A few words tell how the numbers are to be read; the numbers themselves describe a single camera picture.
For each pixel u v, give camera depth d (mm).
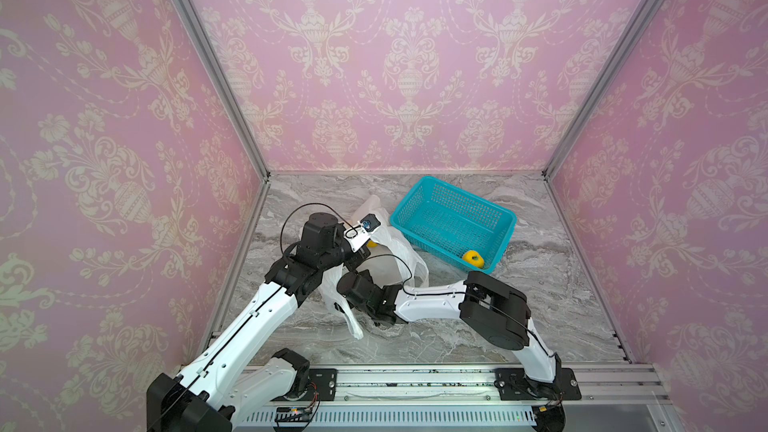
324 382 740
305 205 593
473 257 910
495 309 534
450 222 1066
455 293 531
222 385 400
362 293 661
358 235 627
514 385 728
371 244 728
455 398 728
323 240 555
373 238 728
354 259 661
